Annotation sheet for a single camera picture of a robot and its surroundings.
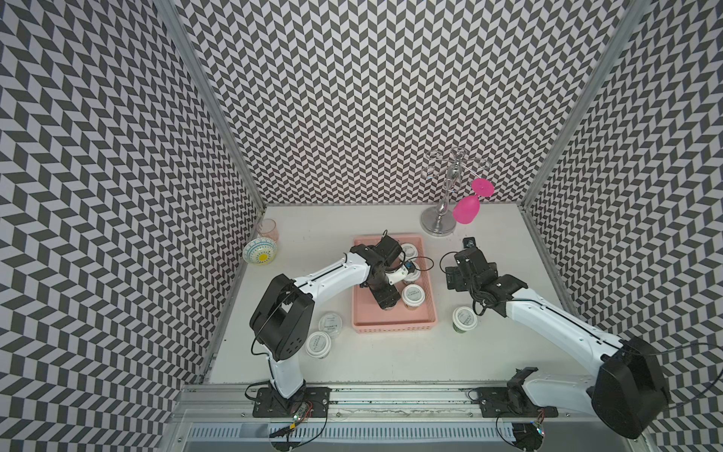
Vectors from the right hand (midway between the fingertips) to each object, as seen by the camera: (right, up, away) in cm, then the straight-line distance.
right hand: (468, 274), depth 85 cm
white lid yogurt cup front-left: (-44, -18, -8) cm, 48 cm away
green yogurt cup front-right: (-3, -13, -4) cm, 13 cm away
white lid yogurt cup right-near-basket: (-16, 0, 0) cm, 16 cm away
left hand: (-26, -7, +2) cm, 27 cm away
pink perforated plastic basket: (-30, -15, +4) cm, 34 cm away
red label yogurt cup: (-17, -7, 0) cm, 18 cm away
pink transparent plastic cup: (-71, +14, +24) cm, 76 cm away
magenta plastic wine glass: (+2, +21, +9) cm, 23 cm away
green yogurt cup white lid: (-17, +6, +10) cm, 21 cm away
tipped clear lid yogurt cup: (-41, -14, -3) cm, 44 cm away
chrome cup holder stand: (-4, +17, +27) cm, 32 cm away
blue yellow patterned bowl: (-71, +6, +17) cm, 73 cm away
